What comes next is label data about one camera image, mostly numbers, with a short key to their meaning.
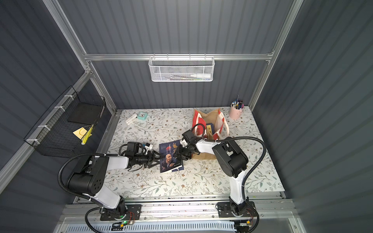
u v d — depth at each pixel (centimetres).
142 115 115
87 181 46
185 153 83
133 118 112
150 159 81
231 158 52
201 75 87
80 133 74
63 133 72
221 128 89
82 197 48
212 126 98
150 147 90
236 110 107
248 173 54
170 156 91
